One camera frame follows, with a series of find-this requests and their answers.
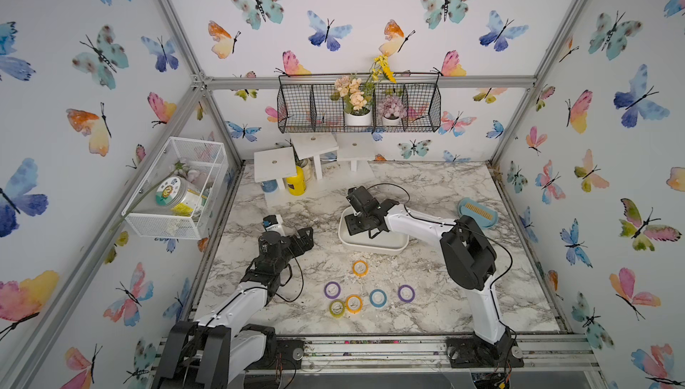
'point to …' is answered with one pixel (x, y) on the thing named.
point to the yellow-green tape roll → (334, 314)
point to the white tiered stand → (283, 162)
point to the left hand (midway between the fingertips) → (305, 230)
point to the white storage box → (387, 243)
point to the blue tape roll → (377, 298)
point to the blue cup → (270, 186)
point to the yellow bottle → (296, 184)
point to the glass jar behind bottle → (308, 165)
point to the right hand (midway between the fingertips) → (354, 219)
